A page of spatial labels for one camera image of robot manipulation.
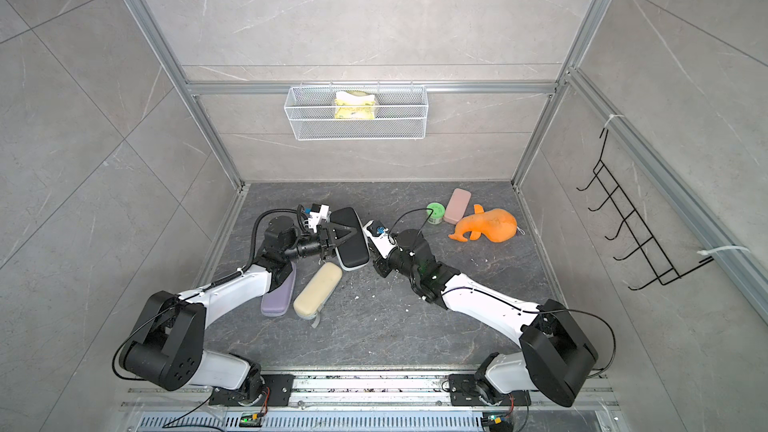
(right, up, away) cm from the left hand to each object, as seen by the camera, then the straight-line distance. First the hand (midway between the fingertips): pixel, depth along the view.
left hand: (358, 234), depth 77 cm
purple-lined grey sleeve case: (-25, -21, +8) cm, 34 cm away
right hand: (+3, -2, +3) cm, 5 cm away
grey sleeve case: (-1, -5, -2) cm, 5 cm away
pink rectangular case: (+34, +8, +33) cm, 48 cm away
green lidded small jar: (+25, +5, +27) cm, 38 cm away
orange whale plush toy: (+44, +1, +21) cm, 49 cm away
